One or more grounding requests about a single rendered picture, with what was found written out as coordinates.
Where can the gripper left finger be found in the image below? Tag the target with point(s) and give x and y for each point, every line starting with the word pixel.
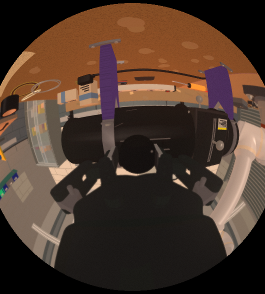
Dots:
pixel 63 193

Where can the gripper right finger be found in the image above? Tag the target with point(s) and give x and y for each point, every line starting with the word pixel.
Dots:
pixel 209 183

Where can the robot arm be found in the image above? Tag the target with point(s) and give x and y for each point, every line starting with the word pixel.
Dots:
pixel 235 183

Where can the black lens barrel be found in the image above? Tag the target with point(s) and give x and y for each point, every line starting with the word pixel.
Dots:
pixel 82 140

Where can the green rack with blue bins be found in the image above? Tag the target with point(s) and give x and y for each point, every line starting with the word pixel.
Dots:
pixel 6 186

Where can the black profile spot body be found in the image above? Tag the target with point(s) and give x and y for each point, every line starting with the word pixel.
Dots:
pixel 180 124

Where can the black round lock knob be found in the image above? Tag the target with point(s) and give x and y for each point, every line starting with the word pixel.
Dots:
pixel 136 154

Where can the yellow white warning label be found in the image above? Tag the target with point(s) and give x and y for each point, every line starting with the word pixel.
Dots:
pixel 222 124

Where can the grey glass shelf cabinet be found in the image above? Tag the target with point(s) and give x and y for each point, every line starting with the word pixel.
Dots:
pixel 43 131

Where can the purple stand upright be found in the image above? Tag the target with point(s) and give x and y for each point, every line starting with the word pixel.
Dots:
pixel 108 87
pixel 218 89

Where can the cardboard box with blue band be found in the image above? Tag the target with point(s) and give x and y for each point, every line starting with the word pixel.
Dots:
pixel 67 97
pixel 87 93

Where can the grey machine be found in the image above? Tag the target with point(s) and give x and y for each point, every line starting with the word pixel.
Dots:
pixel 253 92

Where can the black tape roll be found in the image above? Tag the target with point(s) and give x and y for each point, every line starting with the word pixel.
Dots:
pixel 8 104

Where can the white long power strip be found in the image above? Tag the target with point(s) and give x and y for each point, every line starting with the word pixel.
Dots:
pixel 146 87

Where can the black shallow tray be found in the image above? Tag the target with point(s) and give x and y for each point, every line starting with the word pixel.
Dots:
pixel 144 78

